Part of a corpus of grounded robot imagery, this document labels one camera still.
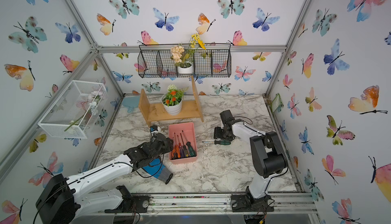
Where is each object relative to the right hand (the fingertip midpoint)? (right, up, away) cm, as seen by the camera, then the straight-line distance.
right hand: (219, 134), depth 94 cm
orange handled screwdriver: (-25, -7, -3) cm, 26 cm away
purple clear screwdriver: (-23, -8, -4) cm, 25 cm away
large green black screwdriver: (+1, -4, -3) cm, 5 cm away
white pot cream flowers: (-21, +42, -2) cm, 47 cm away
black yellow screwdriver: (-20, -9, -6) cm, 23 cm away
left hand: (-27, -2, -11) cm, 29 cm away
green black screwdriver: (-17, -9, -6) cm, 20 cm away
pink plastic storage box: (-28, +3, +4) cm, 29 cm away
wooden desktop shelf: (-41, +14, +7) cm, 44 cm away
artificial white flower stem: (-64, +22, -18) cm, 70 cm away
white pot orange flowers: (-28, +21, -6) cm, 35 cm away
